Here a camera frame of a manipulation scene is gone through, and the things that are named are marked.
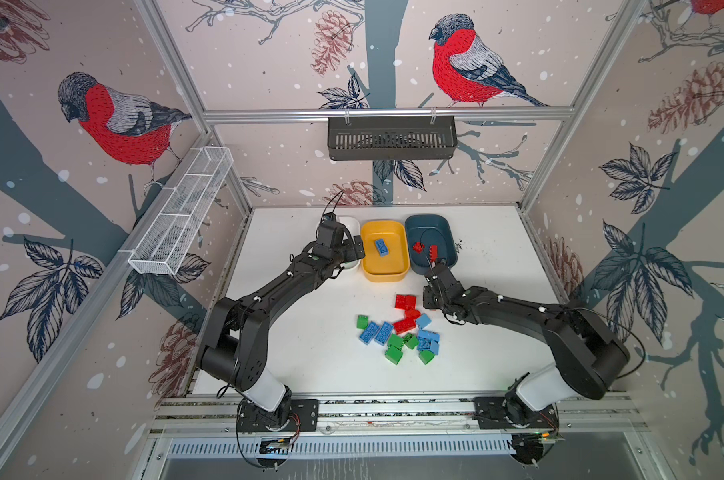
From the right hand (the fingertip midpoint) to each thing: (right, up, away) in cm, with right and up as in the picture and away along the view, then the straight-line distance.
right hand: (427, 295), depth 92 cm
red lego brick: (+4, +12, +12) cm, 17 cm away
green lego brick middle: (-7, -11, -7) cm, 15 cm away
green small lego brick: (-21, -7, -3) cm, 22 cm away
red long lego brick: (-7, -2, -1) cm, 7 cm away
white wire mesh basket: (-70, +26, -13) cm, 75 cm away
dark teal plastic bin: (+3, +21, +24) cm, 32 cm away
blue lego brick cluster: (-2, -11, -9) cm, 14 cm away
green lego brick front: (-12, -15, -9) cm, 21 cm away
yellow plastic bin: (-10, +8, +10) cm, 16 cm away
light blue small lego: (-2, -8, -2) cm, 8 cm away
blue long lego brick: (-14, +14, +14) cm, 24 cm away
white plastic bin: (-25, +23, +17) cm, 38 cm away
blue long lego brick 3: (-14, -11, -4) cm, 18 cm away
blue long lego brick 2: (-19, -11, -5) cm, 22 cm away
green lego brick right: (-2, -15, -10) cm, 18 cm away
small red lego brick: (-1, +14, +15) cm, 21 cm away
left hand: (-24, +17, -3) cm, 29 cm away
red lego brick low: (-7, -8, -4) cm, 11 cm away
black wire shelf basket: (-10, +54, +14) cm, 57 cm away
